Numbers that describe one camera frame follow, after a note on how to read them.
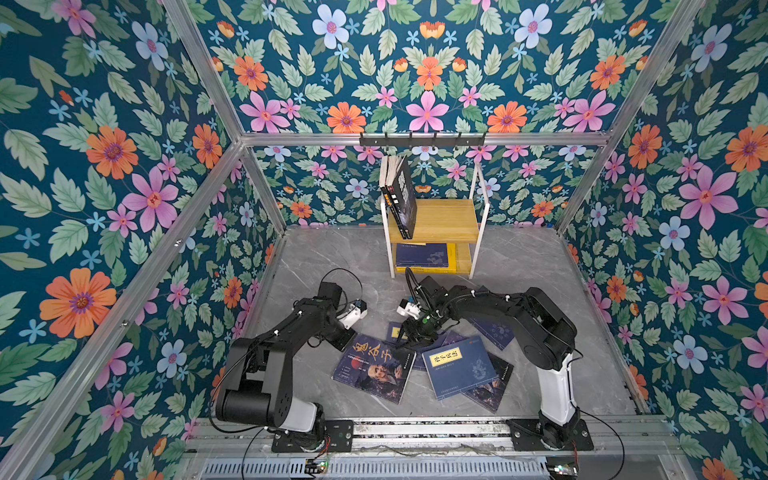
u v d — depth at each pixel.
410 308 0.86
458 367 0.82
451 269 1.01
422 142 0.93
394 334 0.89
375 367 0.84
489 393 0.80
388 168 0.80
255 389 0.45
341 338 0.79
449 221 0.99
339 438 0.73
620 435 0.75
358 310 0.82
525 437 0.72
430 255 1.02
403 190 0.82
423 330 0.80
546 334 0.54
